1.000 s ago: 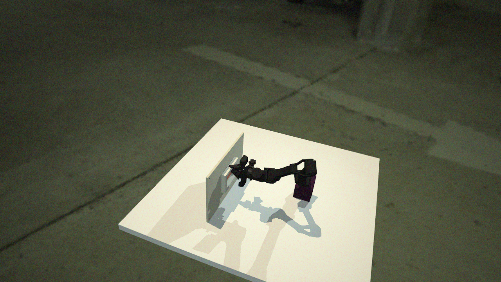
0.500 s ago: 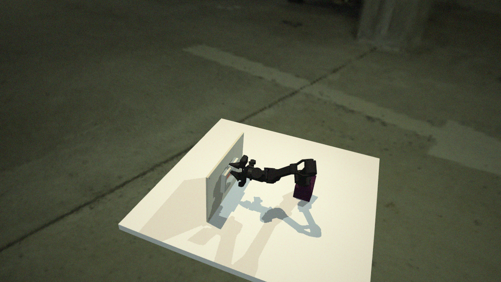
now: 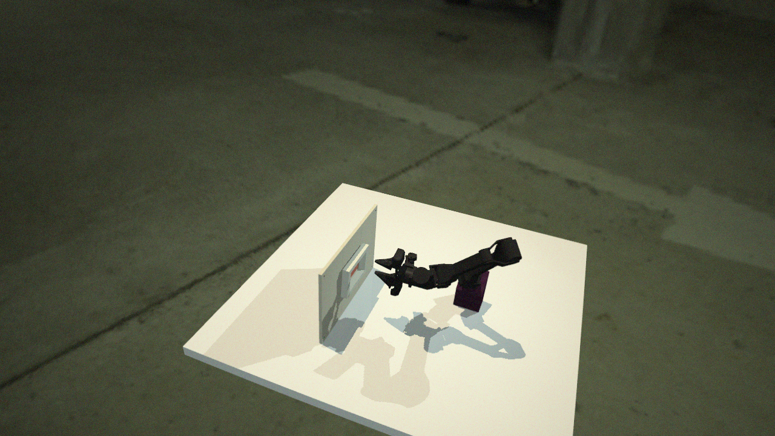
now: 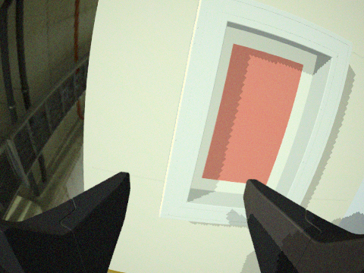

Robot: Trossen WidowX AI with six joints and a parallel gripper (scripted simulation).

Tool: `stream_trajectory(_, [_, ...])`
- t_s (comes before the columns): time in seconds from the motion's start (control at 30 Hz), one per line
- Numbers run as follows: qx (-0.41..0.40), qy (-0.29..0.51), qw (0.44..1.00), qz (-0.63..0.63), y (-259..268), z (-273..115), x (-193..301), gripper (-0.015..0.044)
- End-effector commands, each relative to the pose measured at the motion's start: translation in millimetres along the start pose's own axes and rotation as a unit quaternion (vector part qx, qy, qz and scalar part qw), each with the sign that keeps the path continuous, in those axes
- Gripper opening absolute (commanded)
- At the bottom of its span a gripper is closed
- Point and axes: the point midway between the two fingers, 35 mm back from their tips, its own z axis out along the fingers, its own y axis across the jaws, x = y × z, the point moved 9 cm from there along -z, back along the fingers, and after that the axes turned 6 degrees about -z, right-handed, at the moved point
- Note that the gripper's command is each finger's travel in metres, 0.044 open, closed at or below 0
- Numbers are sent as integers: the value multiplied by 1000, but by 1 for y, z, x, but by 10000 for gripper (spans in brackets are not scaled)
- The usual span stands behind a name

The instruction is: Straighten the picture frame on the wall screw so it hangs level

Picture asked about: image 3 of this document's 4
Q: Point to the pale beige wall panel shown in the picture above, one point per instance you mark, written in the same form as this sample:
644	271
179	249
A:
330	303

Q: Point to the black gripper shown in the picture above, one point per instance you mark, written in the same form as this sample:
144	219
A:
402	274

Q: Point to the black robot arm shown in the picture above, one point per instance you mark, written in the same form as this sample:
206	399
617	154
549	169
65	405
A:
467	271

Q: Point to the white picture frame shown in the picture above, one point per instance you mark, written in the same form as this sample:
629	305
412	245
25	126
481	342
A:
354	270

